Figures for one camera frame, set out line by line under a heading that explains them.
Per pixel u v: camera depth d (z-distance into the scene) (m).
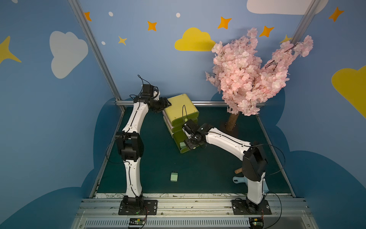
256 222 0.73
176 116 0.87
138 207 0.66
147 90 0.75
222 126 1.10
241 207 0.74
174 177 0.84
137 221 0.72
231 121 0.99
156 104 0.82
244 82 0.66
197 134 0.64
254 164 0.49
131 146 0.56
